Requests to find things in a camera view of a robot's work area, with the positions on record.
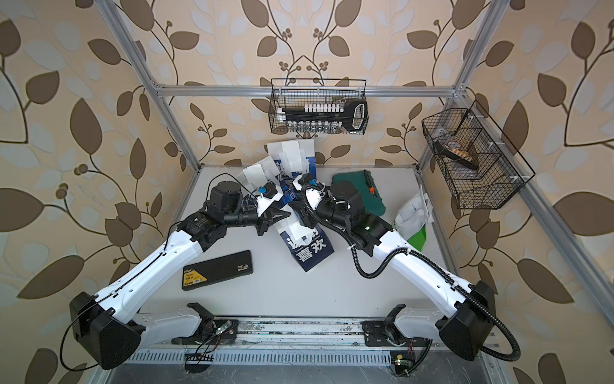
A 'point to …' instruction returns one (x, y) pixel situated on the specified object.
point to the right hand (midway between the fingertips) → (294, 197)
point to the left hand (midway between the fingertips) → (284, 208)
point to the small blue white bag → (309, 255)
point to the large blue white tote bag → (282, 176)
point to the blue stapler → (289, 194)
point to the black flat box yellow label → (217, 270)
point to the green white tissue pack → (412, 218)
